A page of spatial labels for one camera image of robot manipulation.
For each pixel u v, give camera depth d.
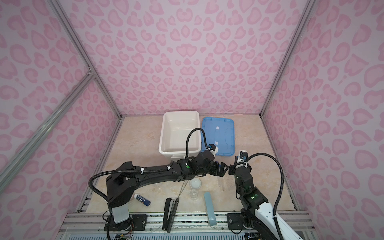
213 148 0.73
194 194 0.79
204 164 0.62
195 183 0.85
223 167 0.71
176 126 1.09
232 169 0.69
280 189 0.55
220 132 1.10
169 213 0.75
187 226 0.72
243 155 0.66
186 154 0.66
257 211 0.54
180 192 0.84
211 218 0.71
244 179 0.58
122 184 0.48
